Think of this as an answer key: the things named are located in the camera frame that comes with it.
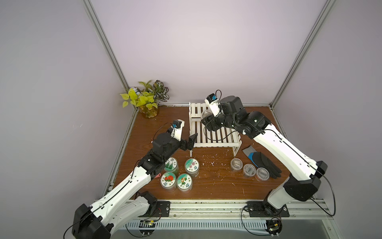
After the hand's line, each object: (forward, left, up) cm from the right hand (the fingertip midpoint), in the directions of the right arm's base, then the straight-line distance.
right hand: (208, 113), depth 67 cm
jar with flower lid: (-15, +8, -28) cm, 32 cm away
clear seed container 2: (-14, -24, -32) cm, 42 cm away
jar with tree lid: (-15, +19, -27) cm, 37 cm away
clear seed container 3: (-17, -31, -32) cm, 47 cm away
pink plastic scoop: (-24, +23, -17) cm, 37 cm away
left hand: (-4, +8, -9) cm, 13 cm away
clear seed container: (-11, -17, -31) cm, 37 cm away
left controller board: (-41, +30, -39) cm, 65 cm away
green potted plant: (+25, +39, -15) cm, 49 cm away
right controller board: (-39, -32, -38) cm, 64 cm away
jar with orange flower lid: (-23, +12, -28) cm, 38 cm away
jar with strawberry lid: (-23, +20, -27) cm, 41 cm away
